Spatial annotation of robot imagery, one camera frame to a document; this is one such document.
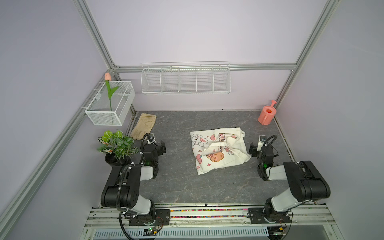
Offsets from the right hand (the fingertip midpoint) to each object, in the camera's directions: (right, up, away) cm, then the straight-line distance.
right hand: (260, 142), depth 93 cm
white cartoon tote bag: (-26, -5, +4) cm, 26 cm away
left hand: (-66, 0, -1) cm, 66 cm away
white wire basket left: (-87, +21, -13) cm, 91 cm away
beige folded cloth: (-80, +10, +18) cm, 83 cm away
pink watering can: (+10, +19, +11) cm, 24 cm away
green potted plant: (-79, 0, -20) cm, 82 cm away
